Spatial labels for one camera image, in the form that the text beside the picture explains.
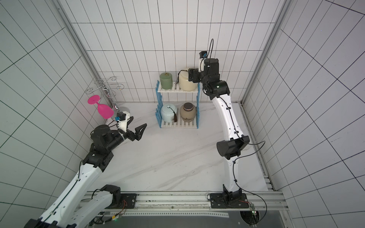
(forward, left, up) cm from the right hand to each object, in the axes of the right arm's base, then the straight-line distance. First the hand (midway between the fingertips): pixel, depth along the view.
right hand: (188, 68), depth 75 cm
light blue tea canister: (-5, +14, -33) cm, 36 cm away
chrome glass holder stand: (0, +53, -15) cm, 55 cm away
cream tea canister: (+2, +2, -12) cm, 13 cm away
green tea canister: (+3, +14, -11) cm, 18 cm away
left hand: (-25, +25, -17) cm, 40 cm away
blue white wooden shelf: (+4, +9, -18) cm, 20 cm away
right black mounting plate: (-55, -18, -44) cm, 72 cm away
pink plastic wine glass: (-8, +57, -29) cm, 65 cm away
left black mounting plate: (-58, +29, -43) cm, 77 cm away
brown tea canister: (-5, 0, -30) cm, 31 cm away
